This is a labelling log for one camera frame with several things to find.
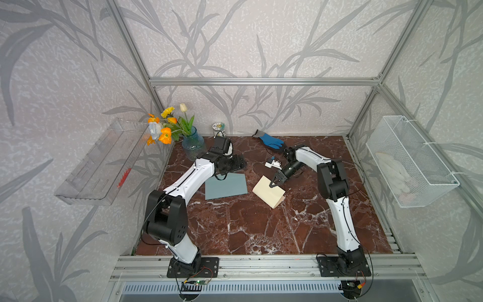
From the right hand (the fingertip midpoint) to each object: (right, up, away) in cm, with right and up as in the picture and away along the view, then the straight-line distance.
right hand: (272, 185), depth 95 cm
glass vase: (-42, +21, +6) cm, 47 cm away
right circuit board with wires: (+29, -36, -23) cm, 51 cm away
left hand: (-15, +11, -7) cm, 20 cm away
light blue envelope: (-21, -1, +5) cm, 21 cm away
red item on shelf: (-54, +8, -30) cm, 62 cm away
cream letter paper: (0, -5, -3) cm, 6 cm away
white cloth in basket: (+50, +7, -18) cm, 54 cm away
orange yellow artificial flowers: (-47, +27, -18) cm, 57 cm away
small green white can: (-31, +31, +20) cm, 48 cm away
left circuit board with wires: (-32, -33, -24) cm, 52 cm away
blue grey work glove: (0, +25, +24) cm, 35 cm away
